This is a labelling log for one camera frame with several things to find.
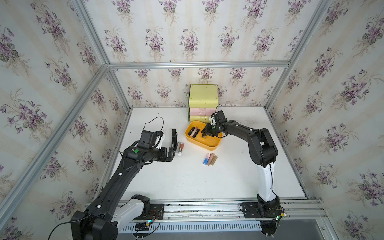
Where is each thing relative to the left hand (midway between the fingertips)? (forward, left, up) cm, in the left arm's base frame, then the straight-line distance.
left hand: (169, 154), depth 77 cm
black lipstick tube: (+26, -12, -14) cm, 31 cm away
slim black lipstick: (+24, -15, -14) cm, 31 cm away
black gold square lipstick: (+19, -21, -8) cm, 29 cm away
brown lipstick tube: (+3, -26, -14) cm, 30 cm away
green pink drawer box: (+34, -19, +7) cm, 40 cm away
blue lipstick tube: (+4, -21, -14) cm, 26 cm away
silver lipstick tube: (+12, -3, -14) cm, 19 cm away
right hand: (+23, -21, -10) cm, 32 cm away
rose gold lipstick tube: (+4, -24, -14) cm, 28 cm away
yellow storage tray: (+13, -24, -11) cm, 30 cm away
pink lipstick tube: (+25, -14, -14) cm, 32 cm away
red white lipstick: (+12, -6, -14) cm, 20 cm away
